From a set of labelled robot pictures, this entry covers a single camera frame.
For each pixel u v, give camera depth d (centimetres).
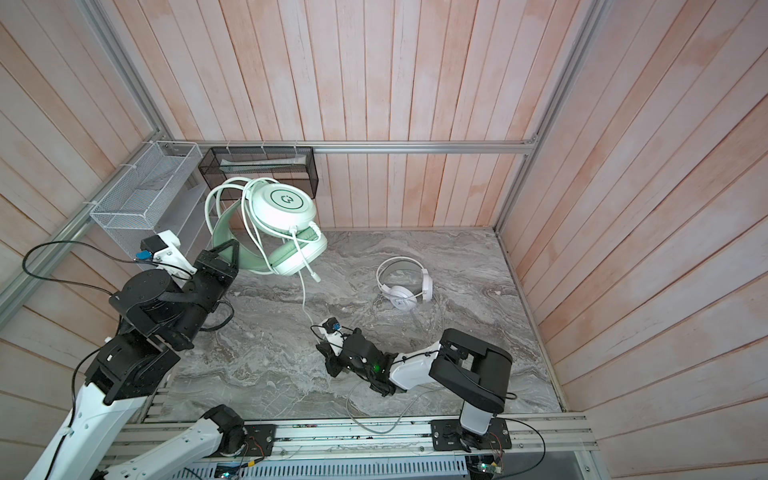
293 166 86
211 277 48
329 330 71
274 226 43
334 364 73
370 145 97
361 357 62
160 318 39
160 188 71
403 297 90
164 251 47
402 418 78
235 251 55
